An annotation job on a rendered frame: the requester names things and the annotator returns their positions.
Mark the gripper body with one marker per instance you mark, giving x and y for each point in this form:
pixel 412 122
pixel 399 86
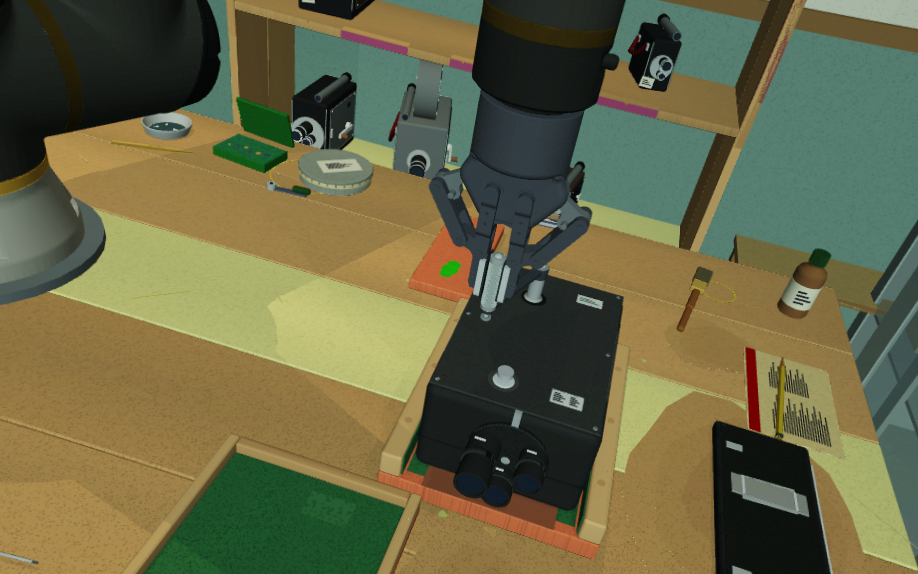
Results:
pixel 523 143

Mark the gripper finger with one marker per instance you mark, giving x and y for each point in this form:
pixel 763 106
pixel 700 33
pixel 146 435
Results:
pixel 452 208
pixel 523 222

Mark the knurled silver winding crank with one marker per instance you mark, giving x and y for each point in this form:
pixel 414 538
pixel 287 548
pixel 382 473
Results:
pixel 493 283

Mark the orange square mat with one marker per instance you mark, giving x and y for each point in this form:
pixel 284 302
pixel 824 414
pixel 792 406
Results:
pixel 430 276

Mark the grey run button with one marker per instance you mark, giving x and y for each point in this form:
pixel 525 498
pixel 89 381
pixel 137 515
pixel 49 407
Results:
pixel 504 374

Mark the green felt tray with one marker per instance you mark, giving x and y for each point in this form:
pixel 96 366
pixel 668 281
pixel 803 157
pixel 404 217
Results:
pixel 272 523

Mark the round beige film can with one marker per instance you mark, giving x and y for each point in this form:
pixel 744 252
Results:
pixel 336 172

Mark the small grey green tool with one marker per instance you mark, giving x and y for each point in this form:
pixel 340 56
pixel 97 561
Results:
pixel 290 190

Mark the wooden shelf unit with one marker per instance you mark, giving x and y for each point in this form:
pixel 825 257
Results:
pixel 721 179

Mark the green open box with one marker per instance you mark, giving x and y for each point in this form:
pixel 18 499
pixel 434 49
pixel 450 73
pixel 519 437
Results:
pixel 247 152

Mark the black lens turret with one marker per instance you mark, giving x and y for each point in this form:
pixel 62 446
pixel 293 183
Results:
pixel 502 448

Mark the brown bottle green cap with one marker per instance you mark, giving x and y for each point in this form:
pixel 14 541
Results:
pixel 802 290

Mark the grey shallow bowl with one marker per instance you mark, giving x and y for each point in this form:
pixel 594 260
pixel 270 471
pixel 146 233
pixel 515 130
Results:
pixel 166 126

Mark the yellow pencil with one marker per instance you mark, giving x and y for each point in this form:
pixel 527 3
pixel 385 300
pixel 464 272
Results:
pixel 780 402

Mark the beige chart sheet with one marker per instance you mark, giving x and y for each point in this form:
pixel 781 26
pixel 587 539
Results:
pixel 814 412

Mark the grey metal rack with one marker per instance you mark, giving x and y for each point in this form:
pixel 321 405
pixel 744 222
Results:
pixel 889 358

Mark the black flat case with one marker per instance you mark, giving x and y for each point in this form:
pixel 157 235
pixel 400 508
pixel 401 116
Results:
pixel 767 531

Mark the thin grey rod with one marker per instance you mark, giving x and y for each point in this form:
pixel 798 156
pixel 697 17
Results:
pixel 18 557

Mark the grey film camera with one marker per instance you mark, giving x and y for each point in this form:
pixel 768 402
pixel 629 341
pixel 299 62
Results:
pixel 423 136

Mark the black box film camera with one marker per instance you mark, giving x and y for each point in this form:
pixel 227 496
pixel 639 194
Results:
pixel 545 358

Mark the black camera with lens turret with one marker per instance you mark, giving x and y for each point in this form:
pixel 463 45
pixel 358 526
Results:
pixel 323 115

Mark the wooden camera cradle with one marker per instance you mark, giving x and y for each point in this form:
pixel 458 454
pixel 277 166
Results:
pixel 601 459

